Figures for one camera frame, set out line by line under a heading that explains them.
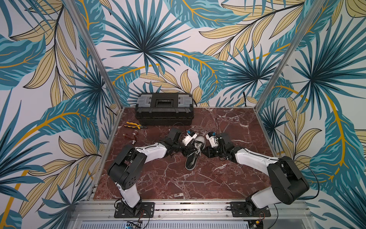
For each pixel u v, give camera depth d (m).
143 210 0.72
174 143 0.73
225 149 0.70
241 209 0.73
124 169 0.47
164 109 0.96
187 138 0.80
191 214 0.73
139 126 1.06
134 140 0.99
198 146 0.86
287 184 0.44
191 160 0.87
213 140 0.80
